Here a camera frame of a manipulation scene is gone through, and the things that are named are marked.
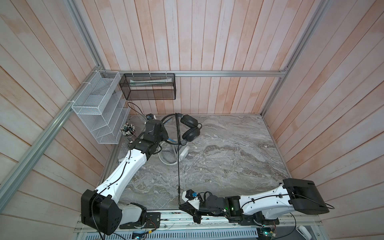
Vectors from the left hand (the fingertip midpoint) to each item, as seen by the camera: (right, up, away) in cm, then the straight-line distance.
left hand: (163, 132), depth 81 cm
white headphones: (0, -14, +17) cm, 22 cm away
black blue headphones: (+15, 0, -5) cm, 16 cm away
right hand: (+10, -35, -14) cm, 39 cm away
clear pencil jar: (-23, +1, +8) cm, 25 cm away
